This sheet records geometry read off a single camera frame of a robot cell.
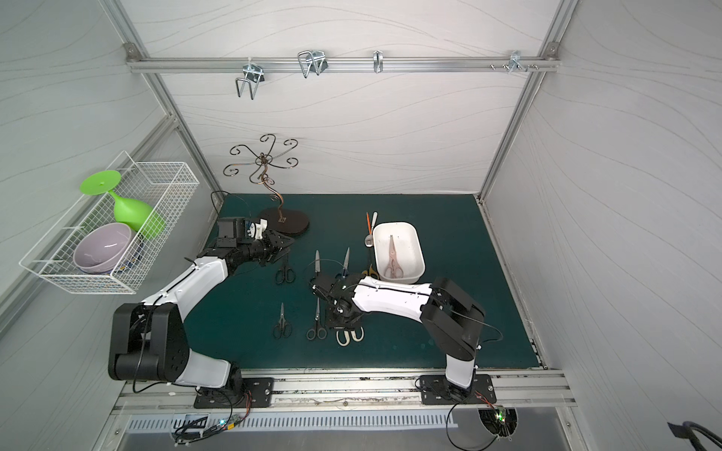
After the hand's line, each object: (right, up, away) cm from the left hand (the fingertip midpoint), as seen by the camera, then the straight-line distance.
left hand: (293, 243), depth 85 cm
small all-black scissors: (-6, -11, +12) cm, 18 cm away
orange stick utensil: (+24, +7, +27) cm, 37 cm away
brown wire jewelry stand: (-8, +6, +26) cm, 28 cm away
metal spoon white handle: (+24, 0, +19) cm, 30 cm away
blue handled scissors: (+15, -8, +15) cm, 23 cm away
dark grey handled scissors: (-3, -26, -1) cm, 26 cm away
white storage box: (+35, -5, +16) cm, 39 cm away
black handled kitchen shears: (+8, -27, -2) cm, 28 cm away
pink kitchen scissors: (+32, -10, +13) cm, 36 cm away
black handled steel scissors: (+5, -8, +14) cm, 17 cm away
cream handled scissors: (+16, -28, -3) cm, 32 cm away
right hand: (+13, -25, -4) cm, 28 cm away
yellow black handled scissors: (+24, -11, +10) cm, 29 cm away
